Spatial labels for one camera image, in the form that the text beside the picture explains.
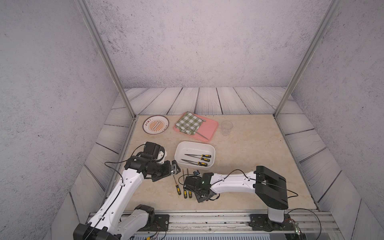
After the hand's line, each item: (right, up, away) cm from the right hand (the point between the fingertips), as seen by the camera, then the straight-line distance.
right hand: (202, 197), depth 81 cm
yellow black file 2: (-4, +15, +13) cm, 20 cm away
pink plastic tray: (+4, +35, +31) cm, 47 cm away
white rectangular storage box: (-4, +19, +16) cm, 25 cm away
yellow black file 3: (-9, +10, -15) cm, 20 cm away
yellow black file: (+4, +19, +15) cm, 25 cm away
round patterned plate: (-34, +39, +34) cm, 62 cm away
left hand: (-14, +15, -6) cm, 21 cm away
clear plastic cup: (+18, +38, +30) cm, 52 cm away
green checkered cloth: (-9, +40, +34) cm, 54 cm away
